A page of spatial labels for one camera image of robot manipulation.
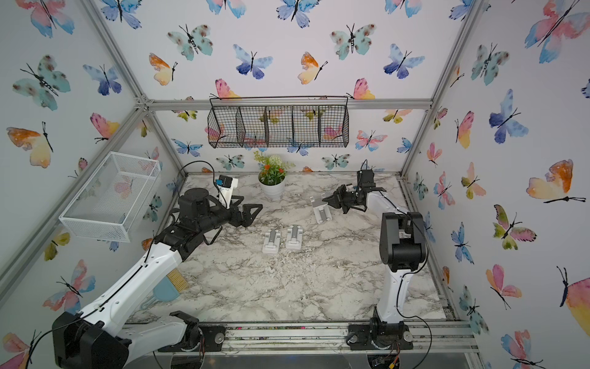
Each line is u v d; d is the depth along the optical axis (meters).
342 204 0.87
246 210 0.66
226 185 0.64
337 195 0.86
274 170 0.99
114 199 0.83
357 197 0.76
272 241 0.93
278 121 0.98
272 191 1.07
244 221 0.67
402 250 0.54
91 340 0.37
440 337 0.76
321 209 0.93
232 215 0.66
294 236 0.96
